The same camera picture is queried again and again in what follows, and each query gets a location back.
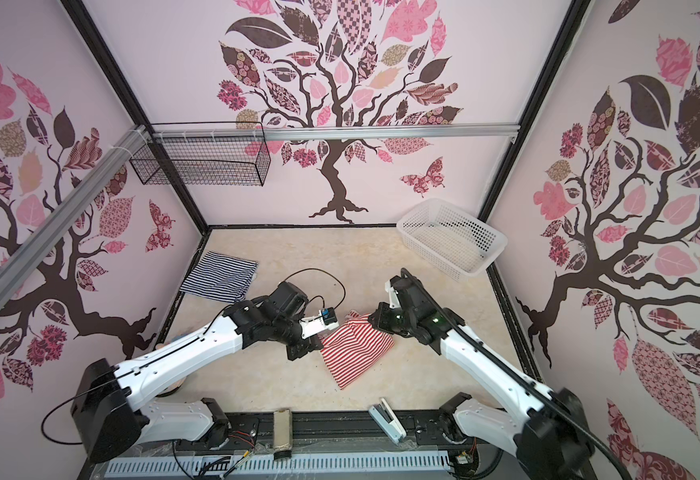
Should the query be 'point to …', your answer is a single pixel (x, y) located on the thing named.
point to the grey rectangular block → (282, 434)
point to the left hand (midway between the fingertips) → (316, 347)
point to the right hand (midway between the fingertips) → (368, 315)
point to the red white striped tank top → (354, 348)
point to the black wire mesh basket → (206, 160)
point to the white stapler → (387, 419)
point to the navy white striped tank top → (223, 276)
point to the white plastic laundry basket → (458, 243)
